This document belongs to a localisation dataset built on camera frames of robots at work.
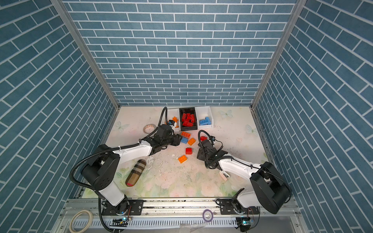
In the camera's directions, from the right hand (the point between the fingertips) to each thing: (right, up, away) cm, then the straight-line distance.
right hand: (202, 154), depth 89 cm
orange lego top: (-10, +11, +10) cm, 18 cm away
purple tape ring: (+1, -27, -17) cm, 32 cm away
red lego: (-11, +19, +17) cm, 28 cm away
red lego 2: (-13, +23, +21) cm, 34 cm away
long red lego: (-10, +24, +21) cm, 33 cm away
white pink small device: (+13, -11, -6) cm, 18 cm away
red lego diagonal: (-7, +23, +21) cm, 31 cm away
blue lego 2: (-12, +7, +9) cm, 16 cm away
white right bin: (+3, +23, +23) cm, 32 cm away
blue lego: (+1, +19, +16) cm, 25 cm away
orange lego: (-12, -4, +1) cm, 13 cm away
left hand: (-13, +10, +2) cm, 16 cm away
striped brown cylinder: (-39, -9, -7) cm, 40 cm away
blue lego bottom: (+5, +20, +16) cm, 26 cm away
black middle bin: (-7, +28, +23) cm, 37 cm away
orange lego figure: (-20, +22, +22) cm, 37 cm away
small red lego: (-9, +1, +4) cm, 10 cm away
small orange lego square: (-7, +6, +9) cm, 13 cm away
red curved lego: (+1, +8, +10) cm, 13 cm away
